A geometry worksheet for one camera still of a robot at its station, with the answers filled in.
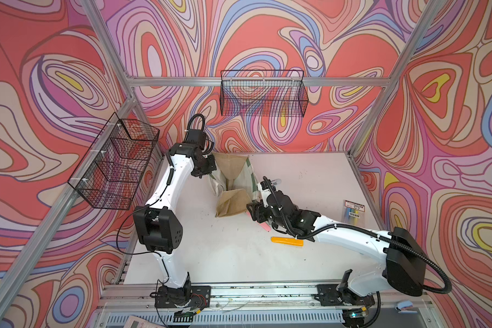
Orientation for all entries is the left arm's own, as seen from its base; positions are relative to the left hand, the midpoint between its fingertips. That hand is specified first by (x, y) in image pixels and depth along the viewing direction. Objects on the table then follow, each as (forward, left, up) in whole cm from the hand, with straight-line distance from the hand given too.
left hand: (214, 169), depth 86 cm
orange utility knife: (-24, -31, -19) cm, 44 cm away
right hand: (-17, -17, -5) cm, 24 cm away
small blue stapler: (-48, -70, -20) cm, 87 cm away
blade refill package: (-11, -64, -19) cm, 68 cm away
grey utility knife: (+7, -29, -18) cm, 35 cm away
